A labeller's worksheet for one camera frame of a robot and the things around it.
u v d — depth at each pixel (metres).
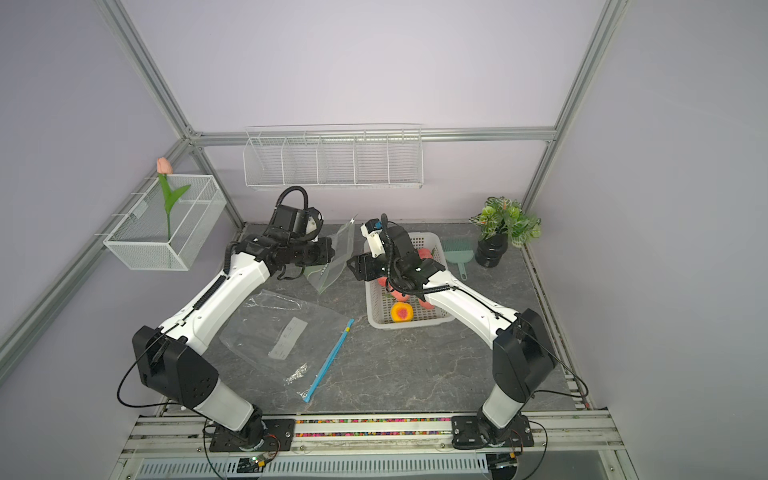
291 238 0.61
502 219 0.86
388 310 0.94
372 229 0.71
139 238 0.75
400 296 0.60
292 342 0.89
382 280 0.72
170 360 0.41
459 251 1.12
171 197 0.80
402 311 0.89
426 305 0.59
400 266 0.62
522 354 0.44
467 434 0.74
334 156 0.99
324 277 0.82
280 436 0.73
